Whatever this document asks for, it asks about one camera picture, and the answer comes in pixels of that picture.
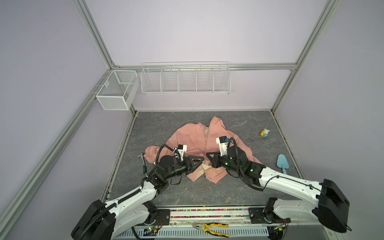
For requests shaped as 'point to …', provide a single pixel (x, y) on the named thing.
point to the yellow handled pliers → (204, 226)
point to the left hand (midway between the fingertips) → (204, 163)
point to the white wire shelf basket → (186, 77)
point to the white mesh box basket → (119, 90)
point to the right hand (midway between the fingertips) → (206, 155)
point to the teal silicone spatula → (282, 162)
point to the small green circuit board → (148, 231)
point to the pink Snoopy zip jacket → (198, 139)
